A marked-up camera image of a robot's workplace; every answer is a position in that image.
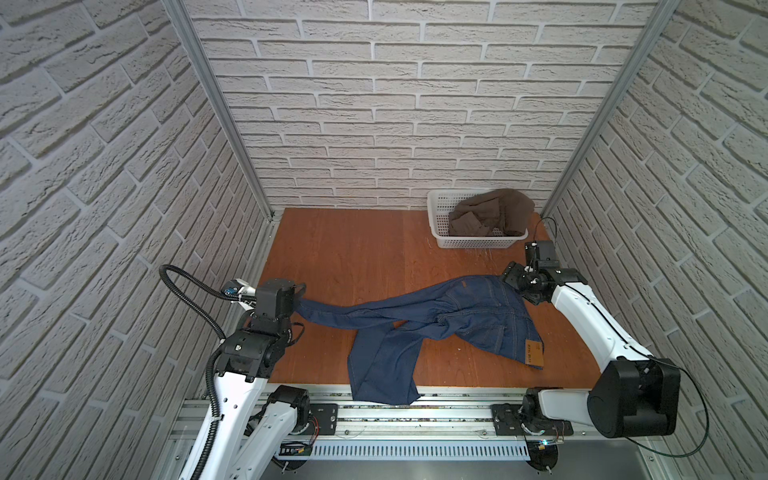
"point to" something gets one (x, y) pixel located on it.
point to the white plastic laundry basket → (441, 202)
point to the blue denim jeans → (393, 329)
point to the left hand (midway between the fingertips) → (281, 288)
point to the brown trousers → (494, 213)
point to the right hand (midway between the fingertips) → (513, 278)
